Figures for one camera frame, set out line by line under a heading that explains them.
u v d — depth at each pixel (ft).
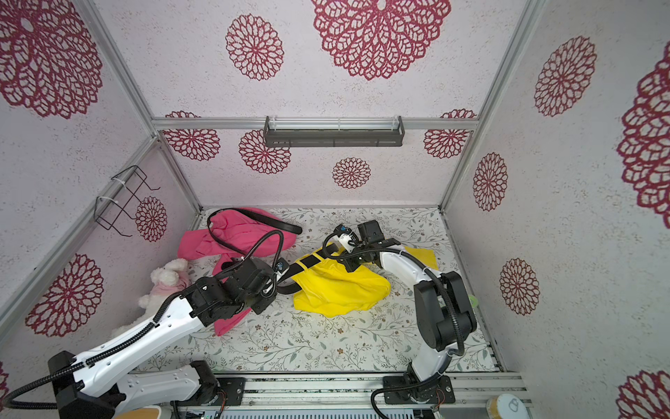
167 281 2.67
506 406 2.21
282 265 2.10
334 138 2.82
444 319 1.53
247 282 1.74
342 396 2.40
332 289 2.62
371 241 2.38
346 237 2.67
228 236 3.44
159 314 1.48
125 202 2.59
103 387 1.26
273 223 3.52
